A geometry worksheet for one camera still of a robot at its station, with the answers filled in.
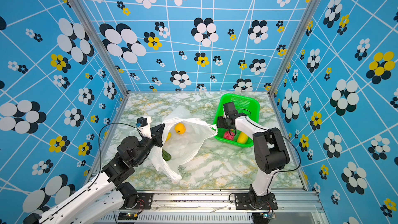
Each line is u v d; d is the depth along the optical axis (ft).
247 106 3.46
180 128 3.06
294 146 1.50
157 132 2.07
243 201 2.38
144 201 2.38
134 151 1.74
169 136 2.37
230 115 2.45
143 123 1.91
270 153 1.58
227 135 2.92
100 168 1.69
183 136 3.16
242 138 2.98
